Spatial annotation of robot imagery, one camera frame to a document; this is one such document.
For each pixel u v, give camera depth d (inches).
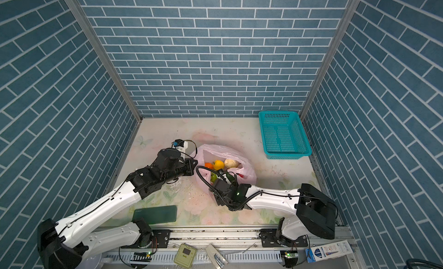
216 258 26.7
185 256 26.9
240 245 29.0
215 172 28.8
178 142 26.0
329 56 35.2
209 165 35.6
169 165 21.9
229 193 24.1
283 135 44.0
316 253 27.4
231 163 36.0
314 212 16.7
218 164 36.1
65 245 15.5
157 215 31.6
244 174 27.9
